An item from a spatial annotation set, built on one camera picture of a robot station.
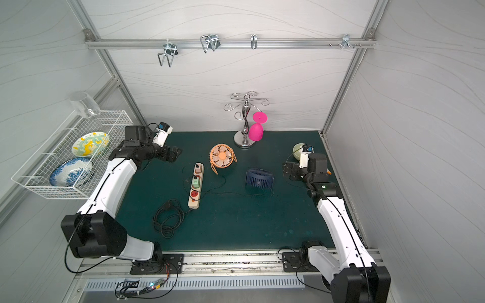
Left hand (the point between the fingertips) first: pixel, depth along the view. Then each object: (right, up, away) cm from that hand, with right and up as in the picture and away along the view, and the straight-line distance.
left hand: (172, 146), depth 82 cm
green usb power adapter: (+8, -18, +8) cm, 21 cm away
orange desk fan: (+20, -5, +17) cm, 26 cm away
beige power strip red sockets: (+8, -21, +9) cm, 24 cm away
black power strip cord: (-3, -32, +2) cm, 32 cm away
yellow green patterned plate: (-26, +1, -12) cm, 29 cm away
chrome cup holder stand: (+30, +4, +34) cm, 45 cm away
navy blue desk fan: (+39, -15, +6) cm, 42 cm away
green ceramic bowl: (+52, -2, -13) cm, 54 cm away
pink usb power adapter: (+8, -12, +14) cm, 20 cm away
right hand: (+54, -7, -3) cm, 55 cm away
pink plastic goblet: (+38, +9, +16) cm, 42 cm away
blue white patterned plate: (-26, -9, -20) cm, 34 cm away
